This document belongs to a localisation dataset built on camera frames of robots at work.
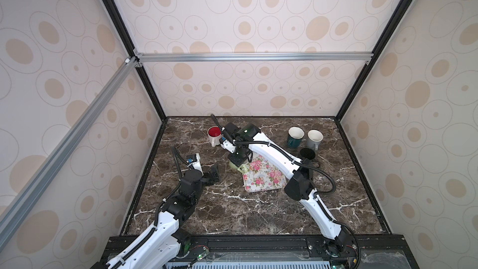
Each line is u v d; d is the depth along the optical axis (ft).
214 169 2.39
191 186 1.88
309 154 3.21
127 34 2.73
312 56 6.08
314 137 3.32
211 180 2.35
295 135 3.28
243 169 2.92
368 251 2.41
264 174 3.10
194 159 2.24
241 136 2.06
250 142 2.02
